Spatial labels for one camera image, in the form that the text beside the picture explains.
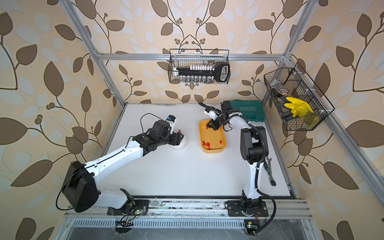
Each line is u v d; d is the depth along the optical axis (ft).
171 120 2.40
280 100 2.42
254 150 1.83
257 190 1.99
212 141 3.24
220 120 2.47
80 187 1.35
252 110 3.66
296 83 2.58
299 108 2.27
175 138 2.37
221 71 2.72
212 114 2.92
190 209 2.47
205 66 2.64
